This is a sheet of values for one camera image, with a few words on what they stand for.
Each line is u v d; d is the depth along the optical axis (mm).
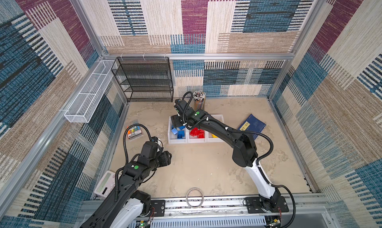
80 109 916
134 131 1003
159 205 743
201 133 924
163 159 700
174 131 991
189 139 938
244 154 576
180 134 962
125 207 578
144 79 1108
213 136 645
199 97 965
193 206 735
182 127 1004
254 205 727
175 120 816
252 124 1034
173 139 985
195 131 964
